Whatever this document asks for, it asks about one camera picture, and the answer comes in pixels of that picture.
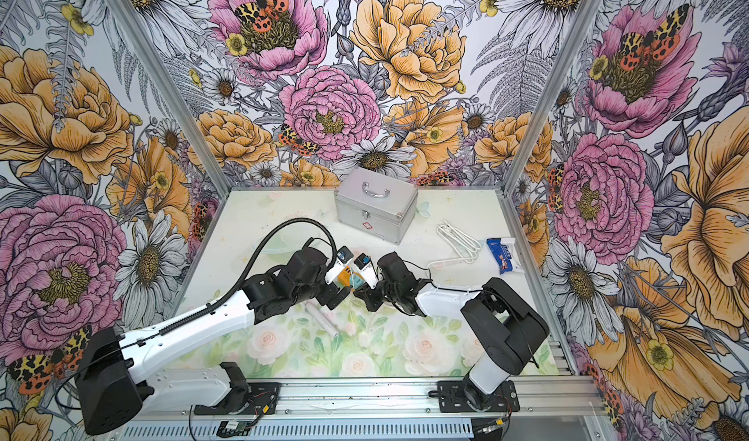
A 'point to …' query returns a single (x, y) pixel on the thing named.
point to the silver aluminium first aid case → (378, 201)
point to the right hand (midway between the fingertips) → (359, 298)
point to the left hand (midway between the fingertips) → (333, 279)
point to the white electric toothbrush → (323, 319)
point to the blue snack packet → (504, 250)
